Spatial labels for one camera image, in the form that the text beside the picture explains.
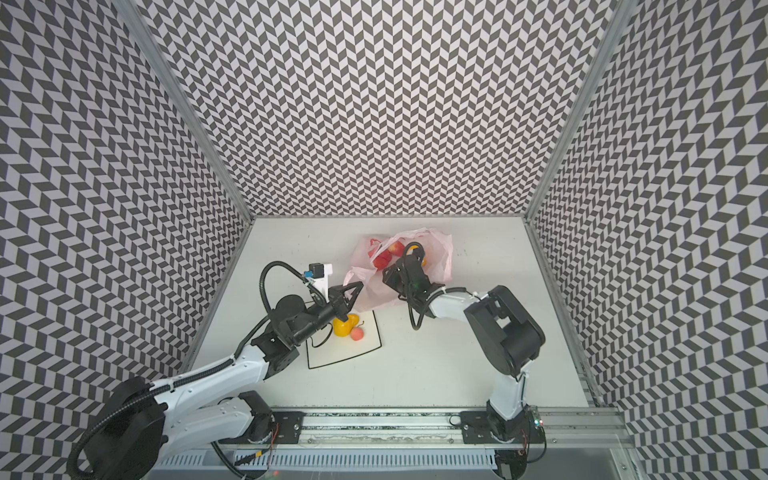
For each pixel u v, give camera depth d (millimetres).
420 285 738
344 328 837
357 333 859
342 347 867
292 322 586
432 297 642
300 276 657
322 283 664
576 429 753
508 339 479
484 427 723
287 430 724
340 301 655
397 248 1035
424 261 820
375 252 837
